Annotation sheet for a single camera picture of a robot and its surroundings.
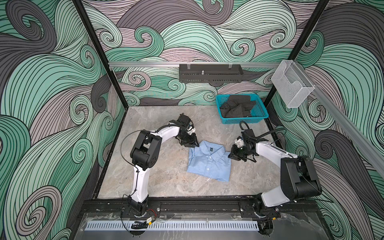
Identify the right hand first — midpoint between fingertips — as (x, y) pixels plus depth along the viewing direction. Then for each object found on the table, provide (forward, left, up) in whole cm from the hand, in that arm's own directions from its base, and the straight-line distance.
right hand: (228, 155), depth 89 cm
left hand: (+6, +19, +2) cm, 20 cm away
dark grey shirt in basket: (+39, -12, +4) cm, 41 cm away
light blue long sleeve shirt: (-3, +12, 0) cm, 12 cm away
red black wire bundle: (-35, +47, -4) cm, 59 cm away
